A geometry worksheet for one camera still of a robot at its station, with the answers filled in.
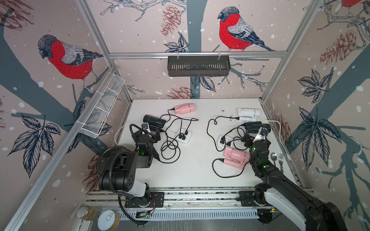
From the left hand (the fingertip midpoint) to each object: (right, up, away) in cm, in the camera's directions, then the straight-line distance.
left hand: (151, 126), depth 92 cm
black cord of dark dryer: (+21, -8, +3) cm, 23 cm away
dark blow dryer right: (+69, -1, +6) cm, 70 cm away
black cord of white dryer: (+45, +1, +12) cm, 46 cm away
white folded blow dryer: (+67, +8, +14) cm, 69 cm away
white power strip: (+24, -8, +4) cm, 26 cm away
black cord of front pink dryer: (+45, -20, -6) cm, 50 cm away
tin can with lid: (-13, -40, -27) cm, 50 cm away
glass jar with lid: (-20, -36, -29) cm, 50 cm away
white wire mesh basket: (-32, +5, -7) cm, 33 cm away
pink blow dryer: (+22, +12, +16) cm, 30 cm away
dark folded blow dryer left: (-1, +2, +13) cm, 13 cm away
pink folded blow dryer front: (+53, -18, -6) cm, 56 cm away
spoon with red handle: (+78, -19, -4) cm, 80 cm away
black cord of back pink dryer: (+23, -5, +4) cm, 23 cm away
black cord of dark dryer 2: (+47, -9, +1) cm, 48 cm away
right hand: (+64, -2, -8) cm, 64 cm away
